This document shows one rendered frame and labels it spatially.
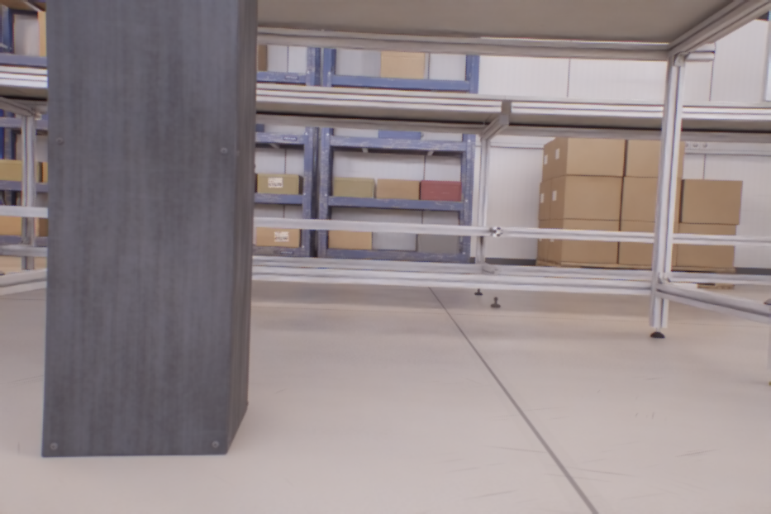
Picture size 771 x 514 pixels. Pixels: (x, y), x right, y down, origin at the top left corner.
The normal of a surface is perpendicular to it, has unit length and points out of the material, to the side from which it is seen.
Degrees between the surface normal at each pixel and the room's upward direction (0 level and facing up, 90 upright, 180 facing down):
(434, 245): 90
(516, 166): 90
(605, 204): 90
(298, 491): 0
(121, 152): 90
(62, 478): 0
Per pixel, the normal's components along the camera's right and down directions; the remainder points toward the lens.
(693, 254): 0.01, 0.05
